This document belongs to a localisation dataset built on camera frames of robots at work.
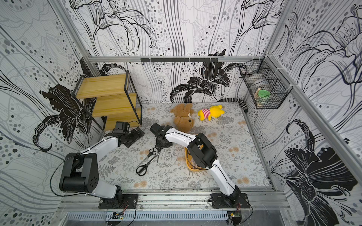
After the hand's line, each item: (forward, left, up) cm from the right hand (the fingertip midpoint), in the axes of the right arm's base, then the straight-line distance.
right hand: (163, 143), depth 97 cm
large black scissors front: (-19, +11, +2) cm, 22 cm away
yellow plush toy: (+23, -37, +7) cm, 44 cm away
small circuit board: (-41, +20, 0) cm, 46 cm away
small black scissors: (-7, +7, +1) cm, 10 cm away
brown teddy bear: (+18, -14, +10) cm, 25 cm away
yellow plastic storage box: (-14, -18, -1) cm, 23 cm away
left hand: (+1, +14, +7) cm, 15 cm away
